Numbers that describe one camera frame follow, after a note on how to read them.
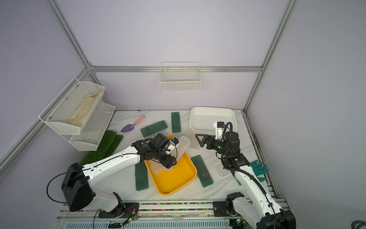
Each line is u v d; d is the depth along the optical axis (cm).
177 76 95
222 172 85
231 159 58
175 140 72
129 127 108
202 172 85
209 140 66
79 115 77
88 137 90
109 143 94
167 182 82
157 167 86
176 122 111
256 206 44
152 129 105
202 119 115
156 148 61
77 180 46
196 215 73
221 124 68
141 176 83
